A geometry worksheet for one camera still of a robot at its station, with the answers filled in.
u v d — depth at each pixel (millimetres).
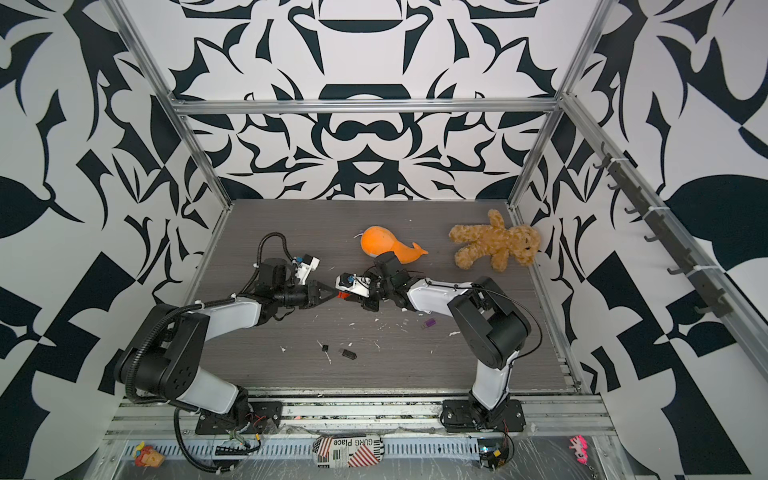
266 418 729
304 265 832
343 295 868
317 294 807
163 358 451
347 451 684
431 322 905
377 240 1002
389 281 728
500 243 1016
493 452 710
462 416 744
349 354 843
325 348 851
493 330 482
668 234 550
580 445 709
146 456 672
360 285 759
